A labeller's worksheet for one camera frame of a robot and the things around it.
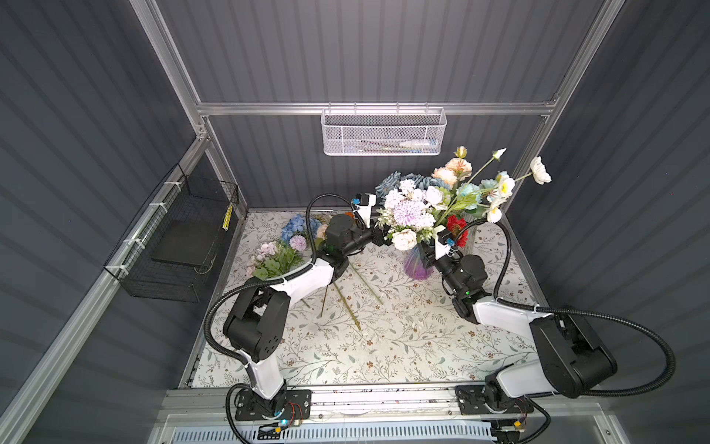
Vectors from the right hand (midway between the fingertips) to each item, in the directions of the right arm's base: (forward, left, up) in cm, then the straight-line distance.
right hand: (427, 234), depth 81 cm
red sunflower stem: (0, -8, +3) cm, 9 cm away
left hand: (+3, +9, +5) cm, 10 cm away
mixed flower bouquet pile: (+6, +45, -17) cm, 49 cm away
